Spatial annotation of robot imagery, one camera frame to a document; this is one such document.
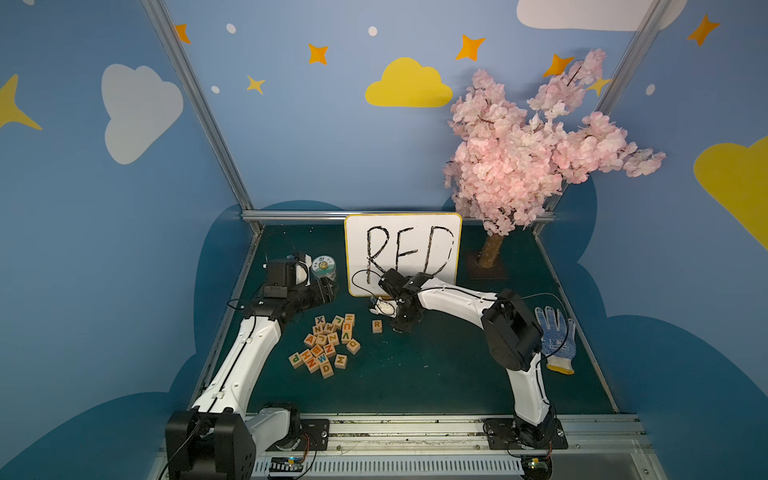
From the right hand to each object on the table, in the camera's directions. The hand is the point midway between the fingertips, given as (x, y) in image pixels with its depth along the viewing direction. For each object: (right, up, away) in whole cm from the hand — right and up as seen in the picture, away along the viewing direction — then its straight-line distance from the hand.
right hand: (404, 318), depth 94 cm
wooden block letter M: (-19, -10, -10) cm, 24 cm away
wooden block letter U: (-18, -2, -3) cm, 18 cm away
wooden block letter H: (-29, -9, -8) cm, 31 cm away
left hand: (-22, +12, -11) cm, 27 cm away
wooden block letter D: (-23, -13, -11) cm, 28 cm away
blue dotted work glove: (+47, -6, -3) cm, 48 cm away
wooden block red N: (-27, -11, -10) cm, 31 cm away
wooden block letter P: (-31, -10, -10) cm, 34 cm away
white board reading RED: (+4, +24, -6) cm, 25 cm away
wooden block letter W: (-24, -10, -10) cm, 28 cm away
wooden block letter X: (-26, 0, -1) cm, 27 cm away
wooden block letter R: (-8, -2, -3) cm, 9 cm away
